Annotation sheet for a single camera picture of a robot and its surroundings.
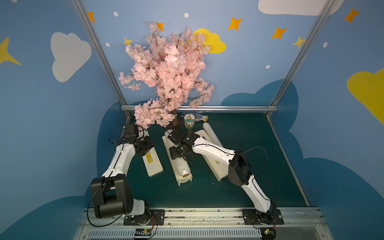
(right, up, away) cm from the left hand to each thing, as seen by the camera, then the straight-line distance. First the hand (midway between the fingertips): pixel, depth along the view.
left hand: (153, 143), depth 88 cm
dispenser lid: (-2, -13, +4) cm, 13 cm away
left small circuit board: (-1, -43, -15) cm, 45 cm away
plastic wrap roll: (+18, -12, -9) cm, 23 cm away
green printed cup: (+21, +16, +20) cm, 33 cm away
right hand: (+14, -6, +1) cm, 15 cm away
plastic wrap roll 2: (+38, +3, +15) cm, 41 cm away
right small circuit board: (+61, -44, -15) cm, 77 cm away
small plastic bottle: (+28, +18, +31) cm, 46 cm away
